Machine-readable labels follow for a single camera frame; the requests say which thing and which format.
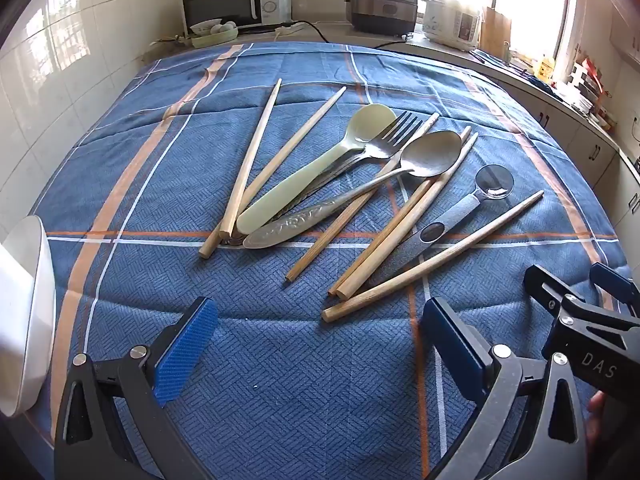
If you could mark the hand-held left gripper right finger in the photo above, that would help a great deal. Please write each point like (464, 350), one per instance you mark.
(450, 340)

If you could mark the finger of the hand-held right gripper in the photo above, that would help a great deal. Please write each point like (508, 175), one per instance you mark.
(616, 285)
(547, 287)

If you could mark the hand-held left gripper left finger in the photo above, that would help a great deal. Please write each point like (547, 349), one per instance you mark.
(186, 345)

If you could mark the wooden chopstick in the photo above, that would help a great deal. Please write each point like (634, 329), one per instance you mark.
(320, 245)
(450, 252)
(390, 232)
(255, 150)
(295, 145)
(400, 240)

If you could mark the white plastic utensil holder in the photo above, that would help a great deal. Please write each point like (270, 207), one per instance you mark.
(25, 310)

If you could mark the metal fork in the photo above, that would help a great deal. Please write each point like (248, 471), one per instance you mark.
(395, 135)

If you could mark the pale green plastic spoon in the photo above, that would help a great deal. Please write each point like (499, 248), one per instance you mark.
(367, 122)

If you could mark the person's right hand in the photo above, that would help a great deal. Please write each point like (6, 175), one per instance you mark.
(597, 415)

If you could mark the blue plaid tablecloth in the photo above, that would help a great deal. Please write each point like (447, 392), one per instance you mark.
(300, 400)

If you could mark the yellow bottle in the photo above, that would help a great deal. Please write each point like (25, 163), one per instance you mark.
(546, 66)

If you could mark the wooden cutting board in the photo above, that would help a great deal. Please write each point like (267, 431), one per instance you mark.
(495, 32)

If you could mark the white rice cooker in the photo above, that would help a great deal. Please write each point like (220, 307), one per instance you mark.
(450, 22)

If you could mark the green dish with eggs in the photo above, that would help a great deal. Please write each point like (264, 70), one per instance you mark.
(210, 39)

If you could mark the white bowl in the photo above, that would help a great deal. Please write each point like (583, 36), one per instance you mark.
(202, 26)

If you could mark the black rice cooker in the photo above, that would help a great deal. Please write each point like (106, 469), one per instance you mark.
(382, 7)

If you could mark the white microwave oven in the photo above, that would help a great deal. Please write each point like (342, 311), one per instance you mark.
(220, 5)

